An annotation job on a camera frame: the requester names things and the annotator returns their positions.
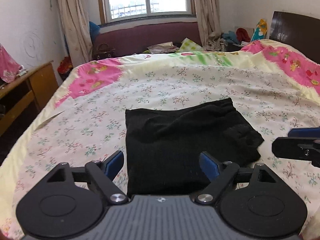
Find red cloth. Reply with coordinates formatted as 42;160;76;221
236;27;251;43

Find maroon sofa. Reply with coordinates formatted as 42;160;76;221
94;21;203;59

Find colourful cartoon bag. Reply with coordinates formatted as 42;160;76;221
251;19;267;42

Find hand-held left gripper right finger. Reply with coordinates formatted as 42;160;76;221
190;151;283;205

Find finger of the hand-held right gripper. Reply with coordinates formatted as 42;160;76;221
287;127;320;138
272;137;320;167

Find blue plastic bag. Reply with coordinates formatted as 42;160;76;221
89;21;100;43

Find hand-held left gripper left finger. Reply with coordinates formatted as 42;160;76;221
41;150;129;204

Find magazine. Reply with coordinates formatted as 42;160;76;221
147;42;180;54

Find grey white cloth pile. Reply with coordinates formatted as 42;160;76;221
209;31;225;51

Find pink bag on desk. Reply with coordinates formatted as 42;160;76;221
0;43;23;83

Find red bag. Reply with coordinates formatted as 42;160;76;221
57;56;74;74

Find brown handbag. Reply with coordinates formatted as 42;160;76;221
92;43;117;60

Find black pants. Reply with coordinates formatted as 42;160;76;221
125;97;265;197

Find yellow green cloth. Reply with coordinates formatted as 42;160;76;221
180;38;202;53

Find blue cloth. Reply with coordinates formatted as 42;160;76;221
221;31;238;44

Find floral cartoon print bed blanket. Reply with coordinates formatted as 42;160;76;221
0;39;320;240

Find dark wooden headboard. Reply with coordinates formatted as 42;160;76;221
269;11;320;64

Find beige patterned curtain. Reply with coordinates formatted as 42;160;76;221
56;0;93;63
191;0;224;50

